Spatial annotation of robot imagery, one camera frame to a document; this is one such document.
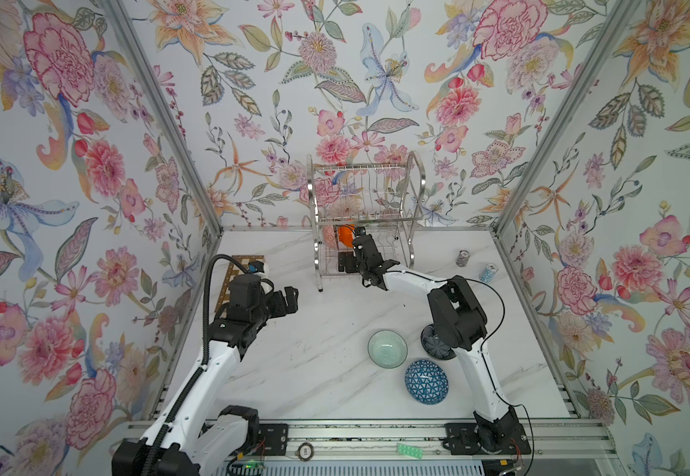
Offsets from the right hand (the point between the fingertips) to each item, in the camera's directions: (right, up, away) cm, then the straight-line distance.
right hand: (348, 252), depth 104 cm
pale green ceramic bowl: (+11, -29, -16) cm, 35 cm away
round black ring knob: (-11, -49, -32) cm, 60 cm away
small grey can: (+42, -2, +3) cm, 42 cm away
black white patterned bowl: (-7, +5, -3) cm, 9 cm away
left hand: (-16, -11, -23) cm, 30 cm away
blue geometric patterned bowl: (+21, -36, -22) cm, 48 cm away
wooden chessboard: (-27, -5, -36) cm, 45 cm away
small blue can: (+48, -7, -3) cm, 49 cm away
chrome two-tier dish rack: (+1, +21, +10) cm, 23 cm away
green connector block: (+14, -48, -33) cm, 60 cm away
